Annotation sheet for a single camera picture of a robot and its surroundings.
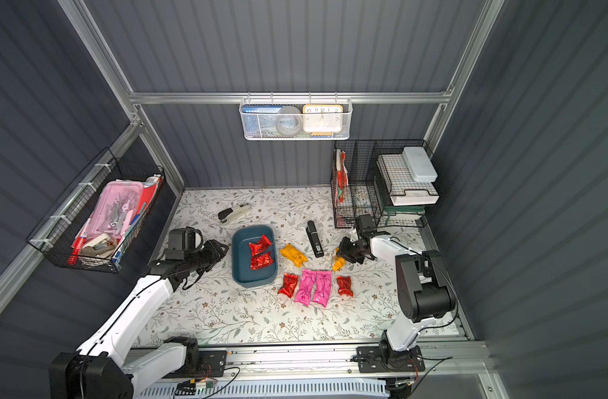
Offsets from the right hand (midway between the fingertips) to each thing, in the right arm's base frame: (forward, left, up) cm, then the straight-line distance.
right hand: (344, 252), depth 94 cm
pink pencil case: (0, +71, +29) cm, 76 cm away
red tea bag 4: (-13, +1, -1) cm, 13 cm away
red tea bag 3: (-13, +20, 0) cm, 24 cm away
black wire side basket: (-14, +77, +30) cm, 84 cm away
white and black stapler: (+18, +48, +1) cm, 51 cm away
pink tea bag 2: (-14, +9, -1) cm, 16 cm away
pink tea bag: (-16, +15, 0) cm, 22 cm away
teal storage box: (-1, +40, -2) cm, 40 cm away
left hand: (-6, +42, +11) cm, 44 cm away
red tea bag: (+2, +34, 0) cm, 35 cm away
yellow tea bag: (-1, +20, 0) cm, 20 cm away
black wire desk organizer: (+21, -18, +17) cm, 33 cm away
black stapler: (+6, +11, -1) cm, 13 cm away
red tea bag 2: (-4, +32, 0) cm, 32 cm away
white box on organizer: (+30, -31, +18) cm, 47 cm away
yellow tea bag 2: (-5, +2, 0) cm, 5 cm away
